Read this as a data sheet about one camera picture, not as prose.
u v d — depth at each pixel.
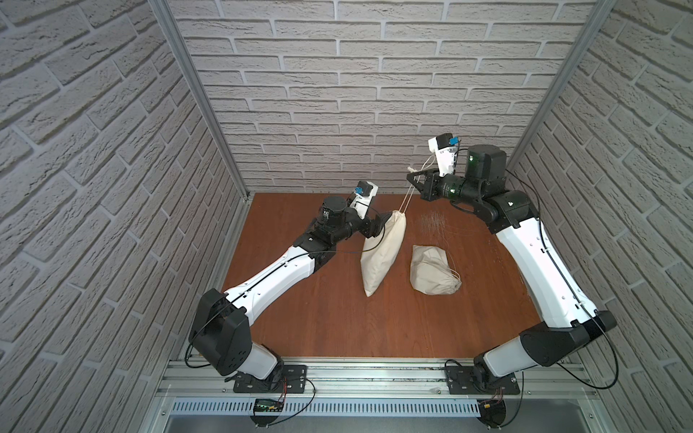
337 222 0.61
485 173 0.49
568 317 0.40
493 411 0.69
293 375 0.74
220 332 0.41
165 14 0.70
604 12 0.69
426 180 0.59
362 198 0.63
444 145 0.56
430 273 0.83
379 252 0.80
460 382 0.73
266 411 0.71
